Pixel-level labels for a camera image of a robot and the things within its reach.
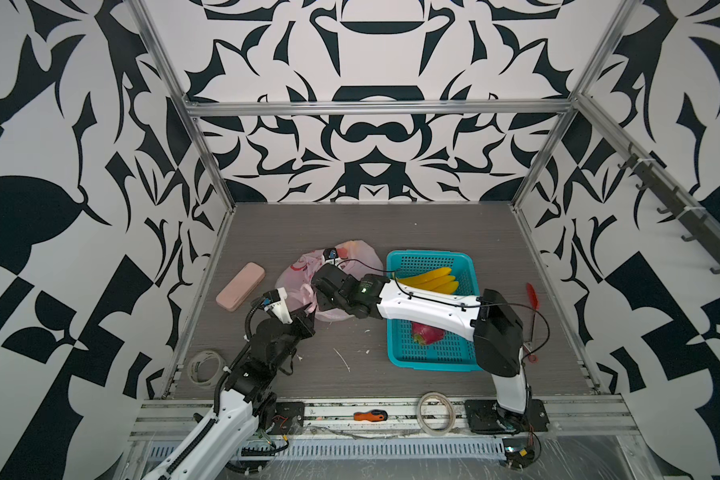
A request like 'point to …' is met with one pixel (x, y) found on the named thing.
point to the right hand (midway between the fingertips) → (322, 288)
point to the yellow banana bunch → (439, 280)
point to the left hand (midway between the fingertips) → (317, 300)
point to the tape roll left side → (192, 368)
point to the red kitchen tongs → (535, 303)
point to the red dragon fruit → (424, 334)
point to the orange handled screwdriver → (375, 415)
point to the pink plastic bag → (294, 282)
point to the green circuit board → (519, 452)
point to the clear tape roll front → (425, 427)
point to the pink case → (238, 289)
